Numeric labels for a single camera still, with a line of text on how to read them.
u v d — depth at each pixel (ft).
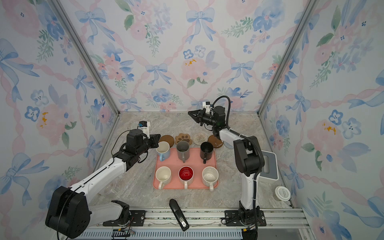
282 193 2.50
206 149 3.11
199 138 3.42
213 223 2.41
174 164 3.03
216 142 3.30
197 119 2.71
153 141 2.40
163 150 2.89
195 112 2.85
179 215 2.35
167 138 3.46
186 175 2.82
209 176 2.83
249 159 1.79
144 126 2.39
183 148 2.94
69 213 1.31
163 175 2.81
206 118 2.69
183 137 3.48
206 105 2.87
